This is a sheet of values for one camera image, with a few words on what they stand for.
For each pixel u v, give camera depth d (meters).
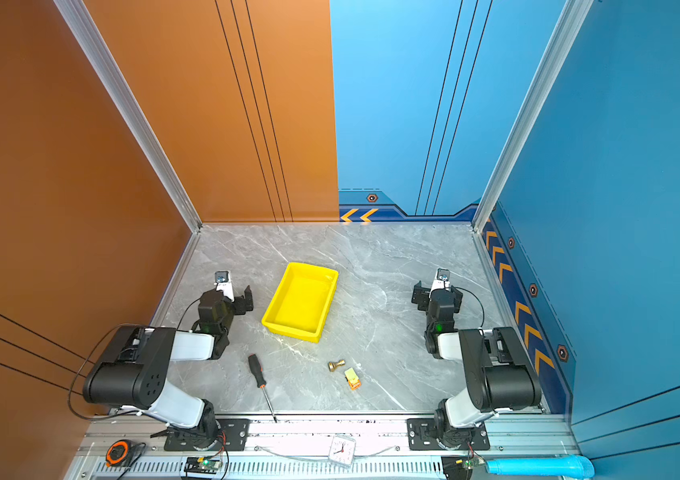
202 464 0.71
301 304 0.94
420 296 0.83
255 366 0.82
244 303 0.87
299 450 0.73
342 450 0.70
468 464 0.69
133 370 0.46
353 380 0.80
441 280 0.79
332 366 0.83
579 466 0.66
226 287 0.82
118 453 0.68
